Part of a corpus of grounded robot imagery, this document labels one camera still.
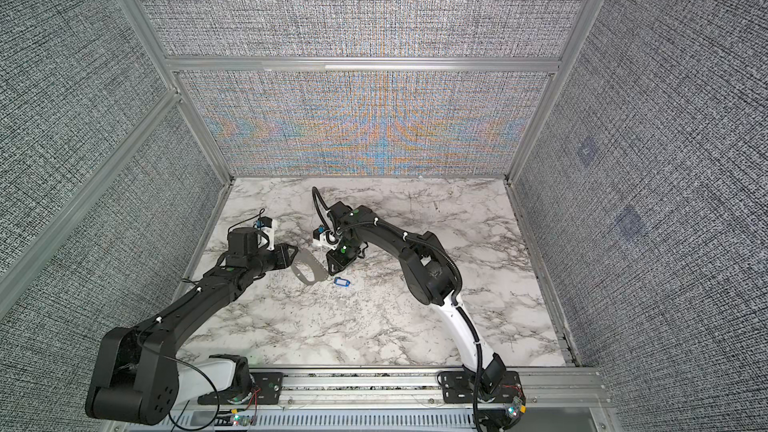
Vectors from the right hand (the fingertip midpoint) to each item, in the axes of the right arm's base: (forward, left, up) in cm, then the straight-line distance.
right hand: (335, 268), depth 93 cm
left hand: (+2, +11, +8) cm, 14 cm away
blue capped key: (-3, -2, -2) cm, 5 cm away
